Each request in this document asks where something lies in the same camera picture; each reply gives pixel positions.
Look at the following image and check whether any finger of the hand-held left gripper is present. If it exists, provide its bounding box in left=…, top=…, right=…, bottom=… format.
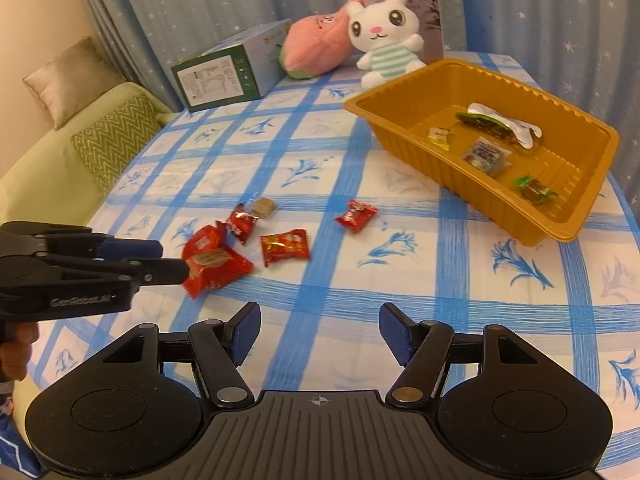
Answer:
left=0, top=255, right=192, bottom=288
left=0, top=220, right=163, bottom=260

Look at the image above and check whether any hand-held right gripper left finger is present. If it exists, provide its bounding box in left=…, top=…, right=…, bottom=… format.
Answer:
left=102, top=302, right=262, bottom=406

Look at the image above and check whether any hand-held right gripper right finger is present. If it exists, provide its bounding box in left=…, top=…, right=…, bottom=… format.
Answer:
left=378, top=302, right=538, bottom=408

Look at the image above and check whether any large red snack packet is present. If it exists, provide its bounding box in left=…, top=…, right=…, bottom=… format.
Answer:
left=181, top=220, right=255, bottom=301

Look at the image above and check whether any red rectangular candy packet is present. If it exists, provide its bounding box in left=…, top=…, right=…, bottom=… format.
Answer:
left=260, top=229, right=312, bottom=267

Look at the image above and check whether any small red twisted candy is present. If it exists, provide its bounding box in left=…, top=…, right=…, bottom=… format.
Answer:
left=227, top=202, right=261, bottom=247

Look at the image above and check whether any brown cube candy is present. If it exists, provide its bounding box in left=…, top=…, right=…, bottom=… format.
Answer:
left=250, top=197, right=278, bottom=220

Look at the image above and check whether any red candy with white print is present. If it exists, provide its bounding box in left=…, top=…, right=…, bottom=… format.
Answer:
left=334, top=199, right=378, bottom=233

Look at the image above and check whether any clear nut bar packet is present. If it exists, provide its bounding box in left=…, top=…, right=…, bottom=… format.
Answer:
left=461, top=136, right=512, bottom=177

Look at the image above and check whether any small yellow candy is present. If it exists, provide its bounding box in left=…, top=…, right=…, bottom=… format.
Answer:
left=427, top=126, right=453, bottom=150

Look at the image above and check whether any green candy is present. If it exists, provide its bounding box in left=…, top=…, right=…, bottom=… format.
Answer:
left=514, top=172, right=560, bottom=206

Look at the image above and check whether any orange plastic tray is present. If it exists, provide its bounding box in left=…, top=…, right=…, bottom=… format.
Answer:
left=344, top=58, right=621, bottom=247

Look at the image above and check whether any grey and white snack packet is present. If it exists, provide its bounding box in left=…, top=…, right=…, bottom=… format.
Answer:
left=455, top=102, right=543, bottom=150

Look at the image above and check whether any person's left hand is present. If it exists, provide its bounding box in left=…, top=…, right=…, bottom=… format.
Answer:
left=0, top=322, right=40, bottom=383

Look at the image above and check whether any green zigzag cushion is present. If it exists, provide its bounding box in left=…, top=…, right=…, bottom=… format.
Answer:
left=70, top=92, right=163, bottom=196

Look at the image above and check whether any light green sofa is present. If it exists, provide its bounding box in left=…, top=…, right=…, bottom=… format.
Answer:
left=0, top=80, right=176, bottom=241

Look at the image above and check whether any beige cushion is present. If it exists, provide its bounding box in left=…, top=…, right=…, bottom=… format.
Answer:
left=22, top=36, right=126, bottom=130

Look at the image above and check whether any blue checkered tablecloth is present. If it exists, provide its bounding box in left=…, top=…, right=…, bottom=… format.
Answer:
left=15, top=52, right=640, bottom=480

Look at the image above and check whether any green cardboard box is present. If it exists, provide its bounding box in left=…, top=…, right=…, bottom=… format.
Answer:
left=171, top=19, right=293, bottom=113

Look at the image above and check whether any white bunny plush toy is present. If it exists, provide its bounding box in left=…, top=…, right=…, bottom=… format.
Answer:
left=346, top=0, right=428, bottom=91

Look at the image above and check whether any pink plush toy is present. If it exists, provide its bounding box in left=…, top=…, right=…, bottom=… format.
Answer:
left=279, top=0, right=366, bottom=80

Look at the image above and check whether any dark and white box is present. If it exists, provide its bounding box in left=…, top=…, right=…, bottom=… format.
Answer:
left=361, top=0, right=446, bottom=63

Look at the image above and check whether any blue star curtain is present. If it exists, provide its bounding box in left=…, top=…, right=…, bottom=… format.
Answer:
left=65, top=0, right=640, bottom=201

